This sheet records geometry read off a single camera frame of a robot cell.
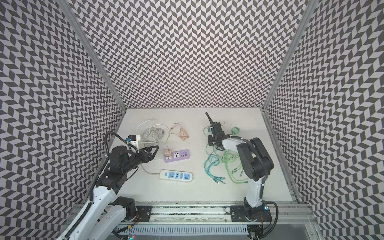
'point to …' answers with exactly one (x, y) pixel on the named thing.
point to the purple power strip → (180, 155)
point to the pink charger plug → (167, 153)
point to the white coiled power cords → (152, 132)
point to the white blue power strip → (177, 176)
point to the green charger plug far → (235, 130)
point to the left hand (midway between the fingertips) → (155, 148)
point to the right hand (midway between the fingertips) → (213, 141)
